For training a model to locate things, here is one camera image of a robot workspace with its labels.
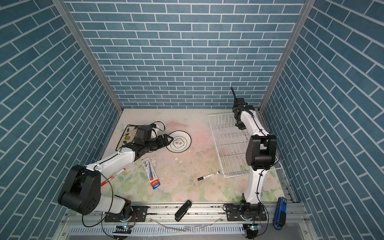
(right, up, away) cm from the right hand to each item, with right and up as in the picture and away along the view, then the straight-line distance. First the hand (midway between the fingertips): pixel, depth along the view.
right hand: (250, 123), depth 93 cm
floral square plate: (-81, -9, +7) cm, 81 cm away
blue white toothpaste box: (-60, -29, -6) cm, 67 cm away
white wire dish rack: (-10, -13, +6) cm, 18 cm away
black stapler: (-40, -42, -21) cm, 62 cm away
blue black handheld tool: (+7, -44, -22) cm, 49 cm away
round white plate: (-44, -13, +8) cm, 47 cm away
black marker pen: (-29, -31, -7) cm, 43 cm away
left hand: (-49, -10, -5) cm, 51 cm away
